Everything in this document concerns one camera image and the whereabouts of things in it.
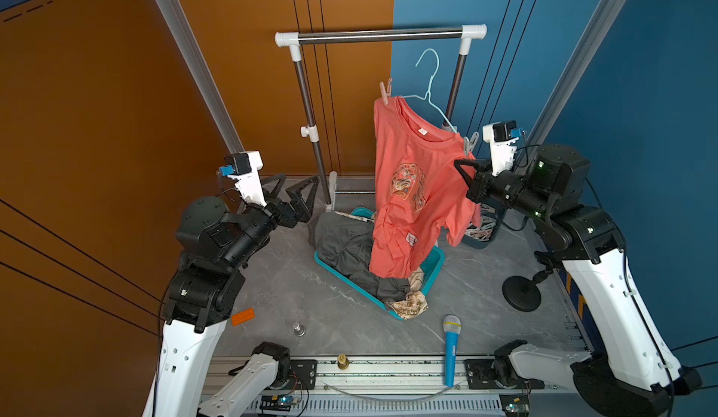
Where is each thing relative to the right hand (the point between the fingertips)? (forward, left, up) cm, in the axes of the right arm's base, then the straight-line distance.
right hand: (459, 160), depth 58 cm
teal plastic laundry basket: (-3, 0, -42) cm, 42 cm away
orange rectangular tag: (-17, +57, -46) cm, 75 cm away
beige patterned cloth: (-16, +7, -36) cm, 40 cm away
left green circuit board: (-38, +43, -48) cm, 74 cm away
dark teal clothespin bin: (+10, -20, -45) cm, 50 cm away
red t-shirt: (+2, +6, -13) cm, 15 cm away
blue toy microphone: (-21, -4, -43) cm, 48 cm away
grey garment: (+3, +27, -37) cm, 46 cm away
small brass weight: (-29, +26, -44) cm, 59 cm away
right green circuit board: (-37, -18, -50) cm, 65 cm away
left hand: (-6, +32, +2) cm, 32 cm away
